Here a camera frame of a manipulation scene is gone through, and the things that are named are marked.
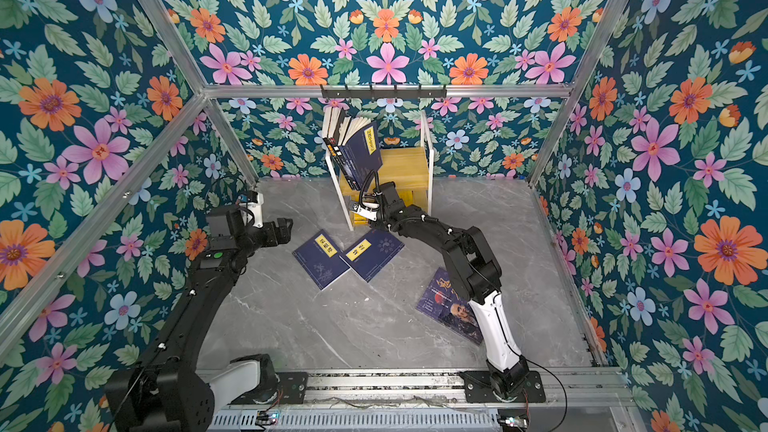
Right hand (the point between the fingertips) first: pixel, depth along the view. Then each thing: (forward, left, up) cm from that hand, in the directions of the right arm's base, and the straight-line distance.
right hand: (377, 203), depth 100 cm
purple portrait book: (-31, -20, -9) cm, 38 cm away
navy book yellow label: (-16, +18, -9) cm, 26 cm away
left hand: (-15, +25, +14) cm, 32 cm away
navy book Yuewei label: (+2, +3, +20) cm, 20 cm away
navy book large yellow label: (-14, +2, -10) cm, 17 cm away
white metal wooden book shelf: (+11, -11, +6) cm, 17 cm away
